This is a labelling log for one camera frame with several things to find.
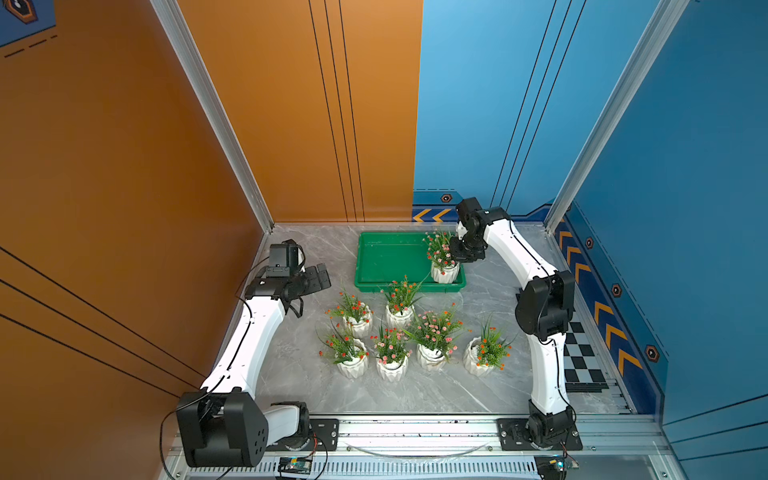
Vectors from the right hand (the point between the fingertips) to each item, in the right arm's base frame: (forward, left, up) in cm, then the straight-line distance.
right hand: (457, 258), depth 95 cm
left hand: (-11, +43, +7) cm, 45 cm away
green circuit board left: (-54, +43, -13) cm, 70 cm away
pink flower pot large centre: (-27, +10, +3) cm, 29 cm away
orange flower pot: (-31, -4, +1) cm, 31 cm away
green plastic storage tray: (+10, +25, -12) cm, 30 cm away
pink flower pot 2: (-33, +20, +2) cm, 39 cm away
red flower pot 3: (-30, +32, -4) cm, 44 cm away
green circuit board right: (-53, -18, -14) cm, 58 cm away
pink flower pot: (-6, +5, +3) cm, 9 cm away
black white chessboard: (-32, -32, -10) cm, 46 cm away
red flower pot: (-20, +31, +1) cm, 37 cm away
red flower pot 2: (-14, +18, 0) cm, 23 cm away
